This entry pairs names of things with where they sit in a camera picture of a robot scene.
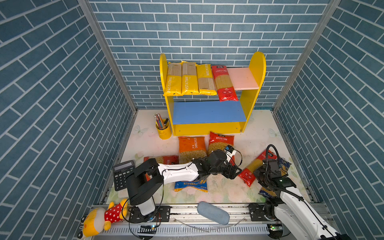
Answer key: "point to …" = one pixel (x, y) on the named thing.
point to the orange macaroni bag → (190, 148)
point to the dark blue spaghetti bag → (284, 166)
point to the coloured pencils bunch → (162, 125)
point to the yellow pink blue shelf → (192, 115)
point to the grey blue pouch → (213, 213)
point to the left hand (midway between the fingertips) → (237, 170)
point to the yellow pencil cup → (166, 136)
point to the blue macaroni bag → (200, 184)
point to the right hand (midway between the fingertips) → (253, 169)
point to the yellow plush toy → (98, 219)
